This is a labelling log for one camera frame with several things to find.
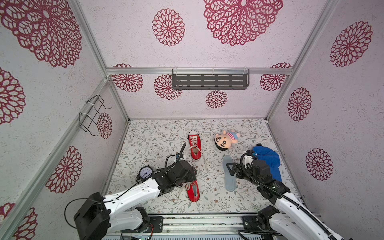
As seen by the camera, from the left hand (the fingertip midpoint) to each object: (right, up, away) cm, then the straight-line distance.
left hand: (194, 173), depth 80 cm
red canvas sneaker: (-1, -9, -1) cm, 9 cm away
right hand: (+20, +5, -1) cm, 20 cm away
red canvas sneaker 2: (+1, +13, +19) cm, 23 cm away
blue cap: (+50, +6, +13) cm, 52 cm away
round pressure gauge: (-29, -2, +9) cm, 31 cm away
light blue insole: (+22, -6, +7) cm, 23 cm away
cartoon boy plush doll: (+20, +16, +17) cm, 30 cm away
